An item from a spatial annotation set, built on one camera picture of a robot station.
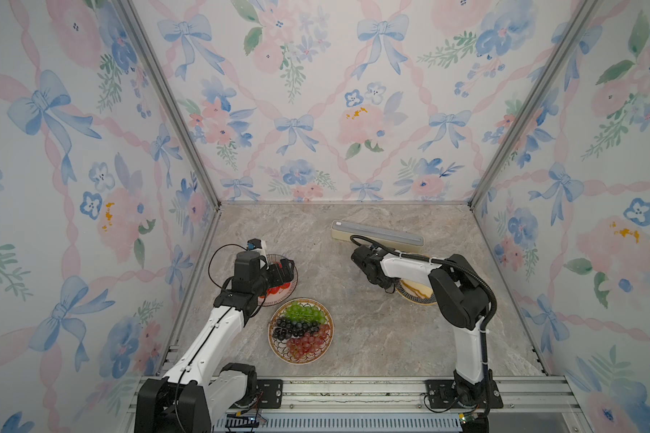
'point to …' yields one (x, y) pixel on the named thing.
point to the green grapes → (296, 311)
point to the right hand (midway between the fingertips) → (404, 268)
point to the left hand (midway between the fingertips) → (283, 263)
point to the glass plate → (280, 297)
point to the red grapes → (310, 342)
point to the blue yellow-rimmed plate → (409, 295)
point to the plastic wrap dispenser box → (398, 241)
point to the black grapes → (285, 328)
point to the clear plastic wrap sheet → (416, 275)
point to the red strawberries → (275, 289)
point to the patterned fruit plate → (281, 346)
